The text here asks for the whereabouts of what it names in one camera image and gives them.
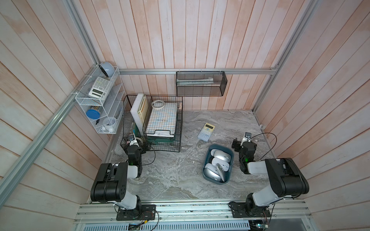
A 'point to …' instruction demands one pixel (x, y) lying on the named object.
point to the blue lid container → (93, 114)
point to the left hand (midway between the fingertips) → (138, 141)
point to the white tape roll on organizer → (158, 100)
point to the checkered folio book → (163, 122)
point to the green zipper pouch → (156, 140)
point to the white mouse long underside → (224, 165)
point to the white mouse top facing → (220, 155)
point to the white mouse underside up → (211, 174)
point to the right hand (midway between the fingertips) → (243, 138)
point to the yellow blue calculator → (205, 133)
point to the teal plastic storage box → (207, 162)
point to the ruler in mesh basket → (184, 82)
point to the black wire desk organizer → (130, 127)
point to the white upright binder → (139, 111)
